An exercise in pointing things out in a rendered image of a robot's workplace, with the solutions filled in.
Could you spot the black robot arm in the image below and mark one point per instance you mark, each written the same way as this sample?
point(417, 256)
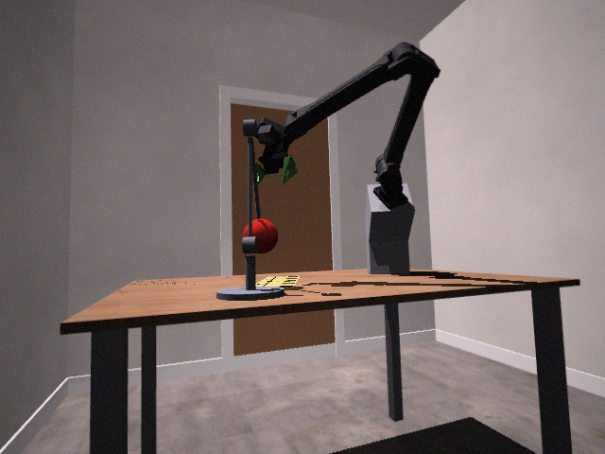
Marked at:
point(422, 74)

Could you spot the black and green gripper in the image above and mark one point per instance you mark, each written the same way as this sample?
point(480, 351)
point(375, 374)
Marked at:
point(272, 162)

